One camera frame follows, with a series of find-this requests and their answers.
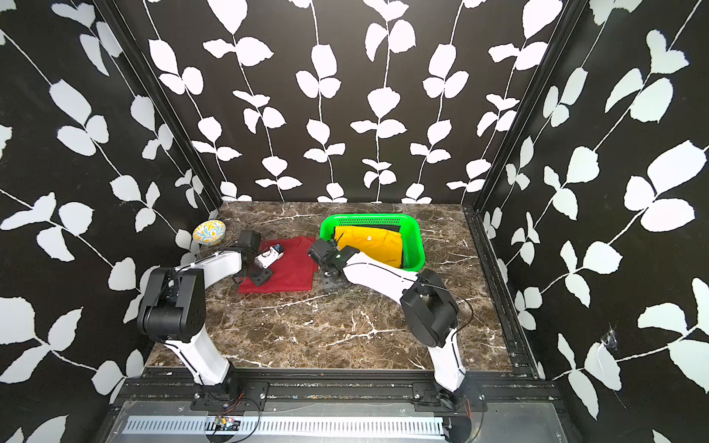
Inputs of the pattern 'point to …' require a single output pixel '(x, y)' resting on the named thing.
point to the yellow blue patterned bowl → (210, 232)
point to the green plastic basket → (414, 258)
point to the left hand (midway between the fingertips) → (262, 266)
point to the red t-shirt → (294, 270)
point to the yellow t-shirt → (377, 245)
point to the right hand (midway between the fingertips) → (332, 274)
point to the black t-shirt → (395, 228)
